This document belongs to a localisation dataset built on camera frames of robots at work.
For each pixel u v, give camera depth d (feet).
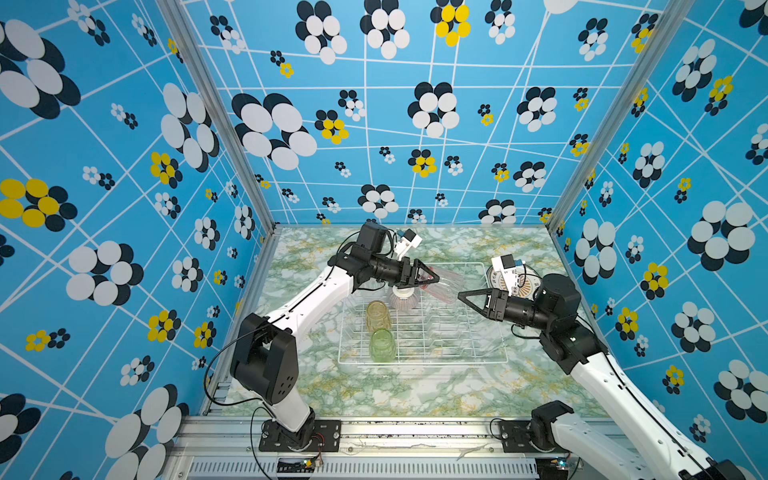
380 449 2.38
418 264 2.26
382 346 2.79
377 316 2.84
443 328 2.93
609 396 1.50
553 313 1.80
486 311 2.00
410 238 2.40
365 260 2.11
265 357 1.45
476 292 2.09
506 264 2.09
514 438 2.37
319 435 2.38
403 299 3.00
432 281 2.32
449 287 2.35
